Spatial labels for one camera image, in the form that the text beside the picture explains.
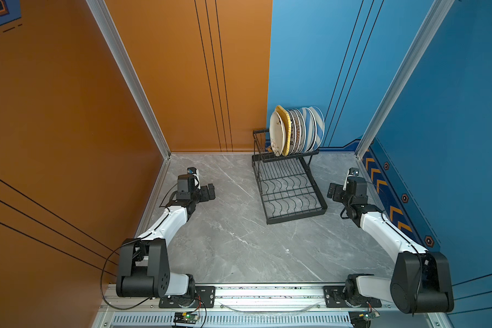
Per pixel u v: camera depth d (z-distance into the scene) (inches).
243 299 29.5
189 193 26.9
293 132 31.2
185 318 27.8
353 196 25.9
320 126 33.1
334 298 28.5
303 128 32.4
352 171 30.0
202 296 29.1
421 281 16.2
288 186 40.4
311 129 32.9
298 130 31.8
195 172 31.9
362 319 27.5
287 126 31.2
